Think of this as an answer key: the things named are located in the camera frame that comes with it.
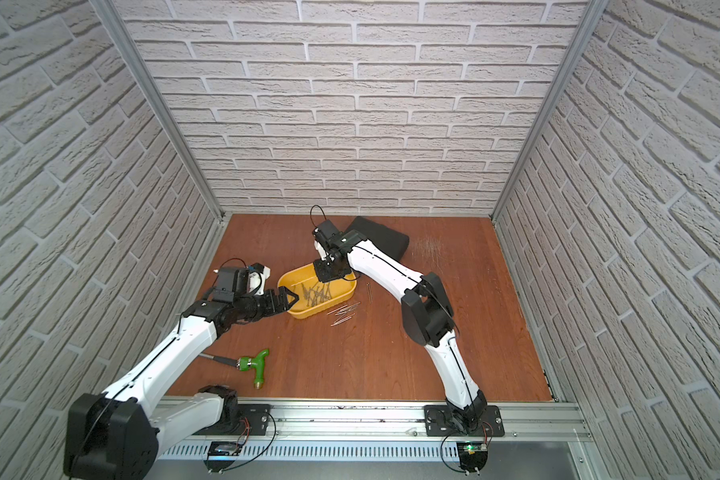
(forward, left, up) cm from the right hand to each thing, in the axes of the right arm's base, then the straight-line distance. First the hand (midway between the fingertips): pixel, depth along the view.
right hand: (326, 275), depth 92 cm
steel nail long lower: (-11, -4, -9) cm, 15 cm away
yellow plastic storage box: (-3, +4, -8) cm, 9 cm away
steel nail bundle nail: (-8, -5, -9) cm, 13 cm away
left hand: (-9, +10, +4) cm, 14 cm away
